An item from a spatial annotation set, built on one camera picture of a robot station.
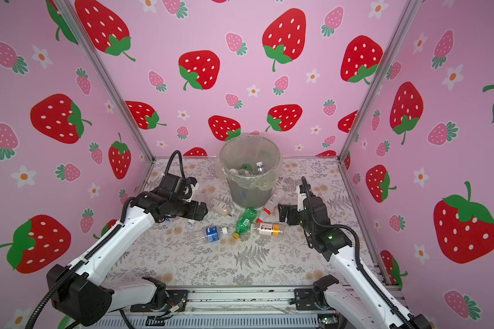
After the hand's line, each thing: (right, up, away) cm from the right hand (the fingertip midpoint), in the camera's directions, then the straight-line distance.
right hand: (288, 204), depth 78 cm
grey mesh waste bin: (-16, +2, +13) cm, 21 cm away
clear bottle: (-10, +15, +23) cm, 30 cm away
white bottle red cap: (-4, 0, +20) cm, 20 cm away
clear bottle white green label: (-27, -4, +17) cm, 33 cm away
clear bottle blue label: (-31, -14, +8) cm, 35 cm away
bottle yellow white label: (-10, -12, +9) cm, 18 cm away
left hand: (-36, -2, +2) cm, 36 cm away
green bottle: (-18, -10, +10) cm, 23 cm away
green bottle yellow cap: (-17, +16, +27) cm, 35 cm away
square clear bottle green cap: (-22, +13, +6) cm, 26 cm away
